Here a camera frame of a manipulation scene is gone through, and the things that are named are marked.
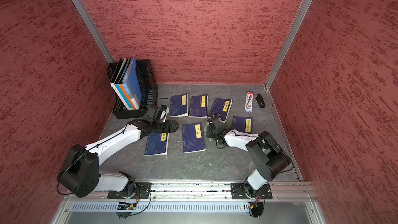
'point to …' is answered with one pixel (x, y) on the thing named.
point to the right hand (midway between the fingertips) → (211, 133)
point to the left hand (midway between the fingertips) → (171, 128)
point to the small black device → (260, 101)
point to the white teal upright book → (116, 88)
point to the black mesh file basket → (148, 87)
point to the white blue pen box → (249, 101)
